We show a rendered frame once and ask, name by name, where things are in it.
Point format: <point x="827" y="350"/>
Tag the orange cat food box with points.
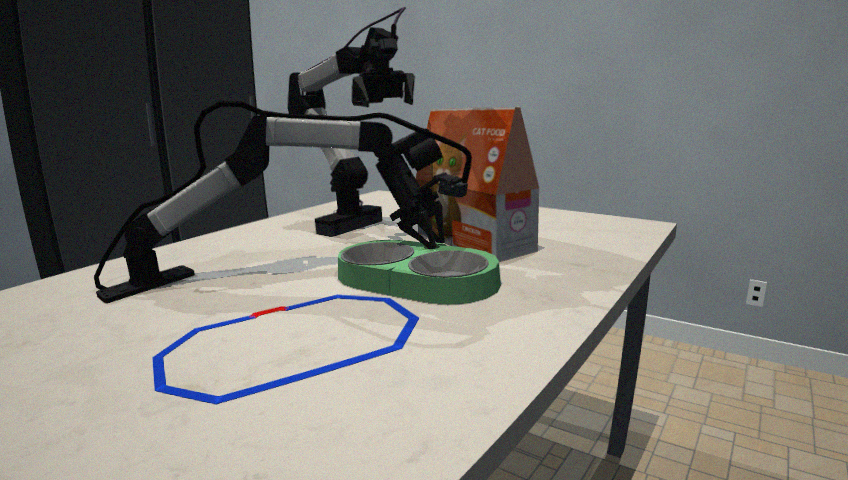
<point x="500" y="212"/>

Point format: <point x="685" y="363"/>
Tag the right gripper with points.
<point x="411" y="207"/>

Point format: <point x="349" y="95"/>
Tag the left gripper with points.
<point x="376" y="77"/>

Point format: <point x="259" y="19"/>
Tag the grey steel bowl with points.
<point x="377" y="253"/>
<point x="448" y="263"/>

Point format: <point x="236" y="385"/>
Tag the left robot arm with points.
<point x="350" y="170"/>

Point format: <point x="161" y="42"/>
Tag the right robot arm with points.
<point x="249" y="160"/>

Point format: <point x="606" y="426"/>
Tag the green double-bowl pet feeder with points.
<point x="396" y="279"/>

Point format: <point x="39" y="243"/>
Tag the blue tape outline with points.
<point x="158" y="364"/>

